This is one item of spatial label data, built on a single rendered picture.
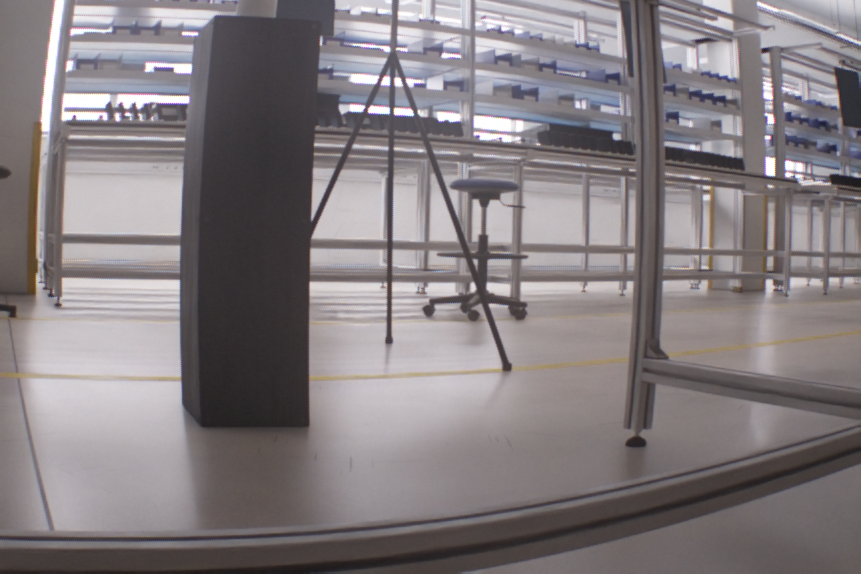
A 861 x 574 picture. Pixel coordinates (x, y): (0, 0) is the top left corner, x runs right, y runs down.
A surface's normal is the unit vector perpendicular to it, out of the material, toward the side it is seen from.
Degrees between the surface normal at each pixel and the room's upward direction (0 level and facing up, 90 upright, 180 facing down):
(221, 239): 90
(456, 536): 90
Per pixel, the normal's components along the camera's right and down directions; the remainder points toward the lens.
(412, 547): 0.46, 0.03
